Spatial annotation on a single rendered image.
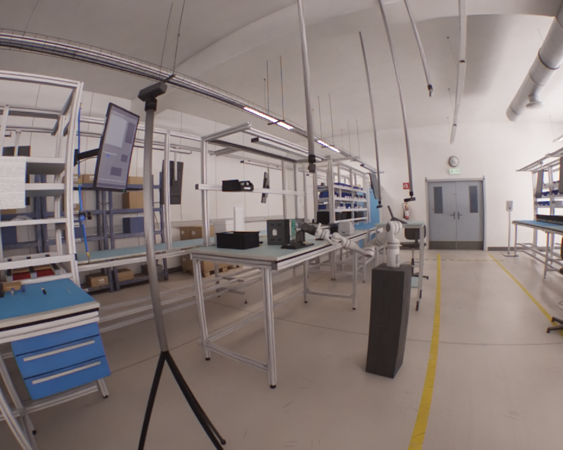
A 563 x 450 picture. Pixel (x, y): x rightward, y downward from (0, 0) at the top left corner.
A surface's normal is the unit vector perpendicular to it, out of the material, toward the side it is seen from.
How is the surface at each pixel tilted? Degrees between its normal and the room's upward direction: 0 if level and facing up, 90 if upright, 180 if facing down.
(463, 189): 90
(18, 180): 89
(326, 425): 0
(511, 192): 90
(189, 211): 90
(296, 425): 0
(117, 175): 101
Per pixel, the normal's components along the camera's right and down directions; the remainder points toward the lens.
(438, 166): -0.55, 0.06
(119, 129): 0.98, 0.16
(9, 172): 0.84, -0.05
